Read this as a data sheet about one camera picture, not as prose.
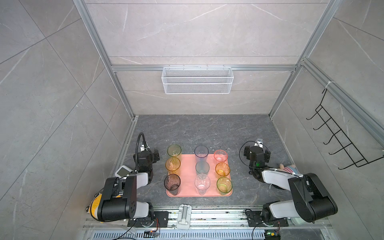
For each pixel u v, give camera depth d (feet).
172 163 2.81
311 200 1.43
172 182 2.52
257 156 2.25
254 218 2.41
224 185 2.72
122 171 2.83
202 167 2.85
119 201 1.44
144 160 2.29
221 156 3.04
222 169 2.82
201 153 2.94
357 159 1.94
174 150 3.13
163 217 2.40
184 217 2.39
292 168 2.78
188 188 2.70
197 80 3.30
